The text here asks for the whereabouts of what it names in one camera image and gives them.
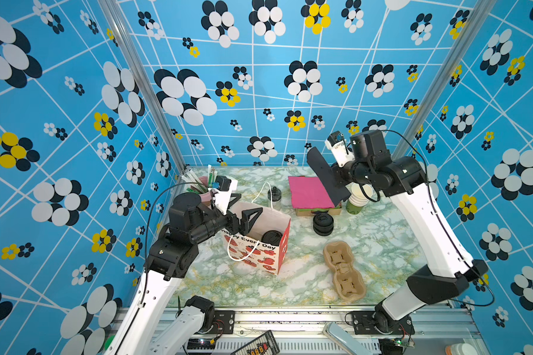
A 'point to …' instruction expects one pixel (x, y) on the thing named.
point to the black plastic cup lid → (272, 237)
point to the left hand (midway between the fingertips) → (250, 202)
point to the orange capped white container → (463, 348)
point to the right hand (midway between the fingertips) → (332, 168)
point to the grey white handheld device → (349, 341)
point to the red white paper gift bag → (265, 246)
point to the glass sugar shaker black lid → (275, 195)
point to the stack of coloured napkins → (309, 194)
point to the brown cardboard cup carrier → (349, 282)
